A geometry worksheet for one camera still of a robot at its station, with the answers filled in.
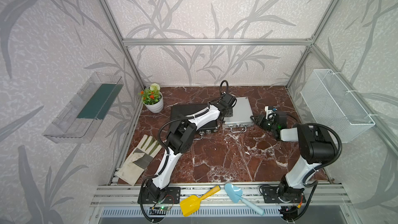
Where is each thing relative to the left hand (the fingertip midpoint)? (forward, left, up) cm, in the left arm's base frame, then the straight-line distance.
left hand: (229, 112), depth 98 cm
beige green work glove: (-28, +52, -6) cm, 60 cm away
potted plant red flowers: (+5, +48, +8) cm, 49 cm away
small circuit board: (-50, +33, -6) cm, 60 cm away
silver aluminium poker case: (-3, -8, -2) cm, 9 cm away
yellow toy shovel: (-49, +22, -5) cm, 53 cm away
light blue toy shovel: (-44, 0, -6) cm, 45 cm away
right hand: (-3, -14, -1) cm, 14 cm away
